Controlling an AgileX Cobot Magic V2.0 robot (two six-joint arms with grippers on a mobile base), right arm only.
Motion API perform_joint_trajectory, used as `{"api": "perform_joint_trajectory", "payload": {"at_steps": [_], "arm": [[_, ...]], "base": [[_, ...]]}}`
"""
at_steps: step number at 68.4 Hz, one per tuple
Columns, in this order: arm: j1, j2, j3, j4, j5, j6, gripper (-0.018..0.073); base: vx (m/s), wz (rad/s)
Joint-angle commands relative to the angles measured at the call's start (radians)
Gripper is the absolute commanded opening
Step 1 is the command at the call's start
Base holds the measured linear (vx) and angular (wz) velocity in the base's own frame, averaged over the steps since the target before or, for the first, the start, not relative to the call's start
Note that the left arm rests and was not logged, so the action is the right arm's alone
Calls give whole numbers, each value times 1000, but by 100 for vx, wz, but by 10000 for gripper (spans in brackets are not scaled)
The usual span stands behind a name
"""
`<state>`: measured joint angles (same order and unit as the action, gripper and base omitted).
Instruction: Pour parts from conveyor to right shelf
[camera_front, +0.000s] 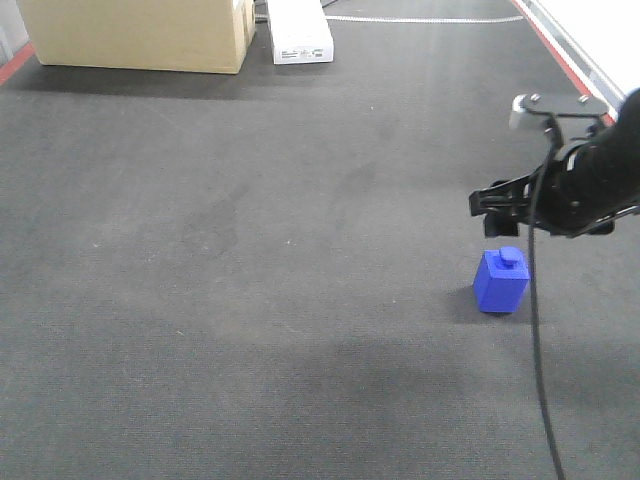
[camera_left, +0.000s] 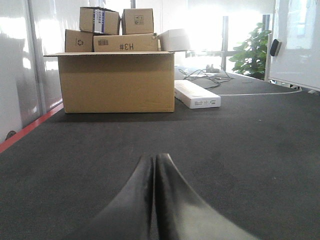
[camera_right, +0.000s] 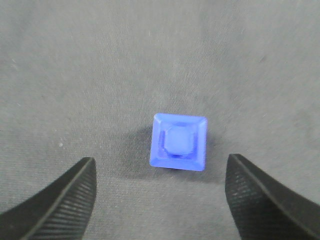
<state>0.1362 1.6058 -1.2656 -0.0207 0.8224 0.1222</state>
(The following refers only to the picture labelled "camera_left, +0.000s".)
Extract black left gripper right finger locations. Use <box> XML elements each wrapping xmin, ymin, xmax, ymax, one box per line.
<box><xmin>154</xmin><ymin>153</ymin><xmax>258</xmax><ymax>240</ymax></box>

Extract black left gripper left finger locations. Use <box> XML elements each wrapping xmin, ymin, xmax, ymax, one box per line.
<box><xmin>62</xmin><ymin>155</ymin><xmax>154</xmax><ymax>240</ymax></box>

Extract long flat white box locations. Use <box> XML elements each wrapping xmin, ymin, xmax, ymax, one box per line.
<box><xmin>174</xmin><ymin>79</ymin><xmax>222</xmax><ymax>110</ymax></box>

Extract large open cardboard box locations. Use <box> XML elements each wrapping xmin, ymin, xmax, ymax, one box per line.
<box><xmin>43</xmin><ymin>51</ymin><xmax>176</xmax><ymax>114</ymax></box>

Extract small grey device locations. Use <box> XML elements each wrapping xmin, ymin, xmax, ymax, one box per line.
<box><xmin>205</xmin><ymin>63</ymin><xmax>221</xmax><ymax>75</ymax></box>

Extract long printed cardboard box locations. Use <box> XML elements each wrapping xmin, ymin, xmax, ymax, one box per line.
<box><xmin>92</xmin><ymin>33</ymin><xmax>161</xmax><ymax>53</ymax></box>

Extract white cardboard box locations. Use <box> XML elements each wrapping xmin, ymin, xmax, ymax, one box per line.
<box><xmin>158</xmin><ymin>28</ymin><xmax>191</xmax><ymax>53</ymax></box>

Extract green leafy plant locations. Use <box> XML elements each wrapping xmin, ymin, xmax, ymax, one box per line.
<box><xmin>228</xmin><ymin>22</ymin><xmax>272</xmax><ymax>81</ymax></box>

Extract cardboard box with recycling mark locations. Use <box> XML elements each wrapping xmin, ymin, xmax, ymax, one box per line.
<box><xmin>64</xmin><ymin>28</ymin><xmax>95</xmax><ymax>53</ymax></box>

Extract small square cardboard box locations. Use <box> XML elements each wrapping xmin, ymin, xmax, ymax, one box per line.
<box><xmin>121</xmin><ymin>8</ymin><xmax>155</xmax><ymax>35</ymax></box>

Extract black whiteboard eraser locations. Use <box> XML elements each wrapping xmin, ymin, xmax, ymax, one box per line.
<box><xmin>269</xmin><ymin>38</ymin><xmax>283</xmax><ymax>57</ymax></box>

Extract cardboard box with blue label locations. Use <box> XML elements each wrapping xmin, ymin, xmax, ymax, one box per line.
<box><xmin>79</xmin><ymin>6</ymin><xmax>121</xmax><ymax>36</ymax></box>

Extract whiteboard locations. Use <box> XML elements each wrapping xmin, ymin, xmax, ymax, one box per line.
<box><xmin>264</xmin><ymin>0</ymin><xmax>320</xmax><ymax>92</ymax></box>

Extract tangle of grey cables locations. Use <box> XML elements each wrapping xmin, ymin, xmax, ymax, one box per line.
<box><xmin>177</xmin><ymin>68</ymin><xmax>236</xmax><ymax>90</ymax></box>

